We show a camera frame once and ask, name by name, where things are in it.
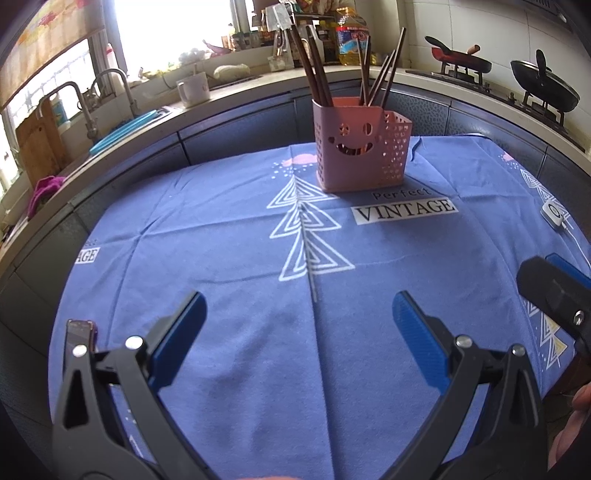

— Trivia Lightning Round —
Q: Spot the patterned window blind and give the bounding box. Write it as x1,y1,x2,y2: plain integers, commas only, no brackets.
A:
1,0,105,108

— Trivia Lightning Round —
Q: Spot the white ceramic mug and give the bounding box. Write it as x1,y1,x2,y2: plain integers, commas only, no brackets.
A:
176,72,211,108

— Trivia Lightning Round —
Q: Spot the red frying pan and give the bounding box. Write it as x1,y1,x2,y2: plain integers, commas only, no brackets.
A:
425,36,493,74

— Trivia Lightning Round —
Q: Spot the yellow cooking oil bottle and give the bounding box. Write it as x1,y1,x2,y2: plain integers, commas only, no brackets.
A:
335,7,370,66

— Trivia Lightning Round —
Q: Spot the white small button device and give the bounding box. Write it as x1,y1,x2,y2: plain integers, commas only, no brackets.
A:
541,200,567,231

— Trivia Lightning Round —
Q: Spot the dark smartphone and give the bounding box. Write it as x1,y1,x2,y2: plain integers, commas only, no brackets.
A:
64,319,98,358

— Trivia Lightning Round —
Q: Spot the chrome kitchen faucet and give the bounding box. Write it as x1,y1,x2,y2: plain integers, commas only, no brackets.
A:
37,81,100,143

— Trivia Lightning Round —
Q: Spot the black wok with lid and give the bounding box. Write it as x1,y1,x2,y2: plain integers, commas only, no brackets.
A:
511,49,580,113

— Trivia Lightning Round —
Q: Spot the blue plastic basin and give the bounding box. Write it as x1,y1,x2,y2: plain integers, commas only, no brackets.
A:
89,110,160,157

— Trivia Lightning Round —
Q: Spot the wooden cutting board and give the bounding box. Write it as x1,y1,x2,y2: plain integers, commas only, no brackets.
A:
16,99,69,187

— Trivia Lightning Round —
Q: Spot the blue printed tablecloth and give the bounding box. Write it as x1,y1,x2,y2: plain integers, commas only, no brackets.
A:
48,136,590,479

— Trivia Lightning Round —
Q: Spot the condiment rack with bottles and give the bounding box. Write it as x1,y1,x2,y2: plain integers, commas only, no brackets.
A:
250,0,352,73

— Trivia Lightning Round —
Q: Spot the gas stove top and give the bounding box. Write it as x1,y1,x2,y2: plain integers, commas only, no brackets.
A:
405,69,590,153

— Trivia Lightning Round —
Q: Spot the pink plastic utensil holder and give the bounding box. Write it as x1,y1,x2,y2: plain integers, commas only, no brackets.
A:
312,97,413,193

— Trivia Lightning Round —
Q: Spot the person hand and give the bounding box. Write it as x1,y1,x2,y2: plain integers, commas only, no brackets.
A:
548,383,591,469

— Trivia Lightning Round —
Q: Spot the brown wooden chopstick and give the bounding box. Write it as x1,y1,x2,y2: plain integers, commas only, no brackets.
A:
366,50,396,106
307,25,334,107
290,24,325,106
362,35,372,105
381,27,407,109
356,37,368,106

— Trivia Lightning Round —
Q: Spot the magenta cleaning cloth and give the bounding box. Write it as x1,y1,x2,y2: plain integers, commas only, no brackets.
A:
27,176,66,220

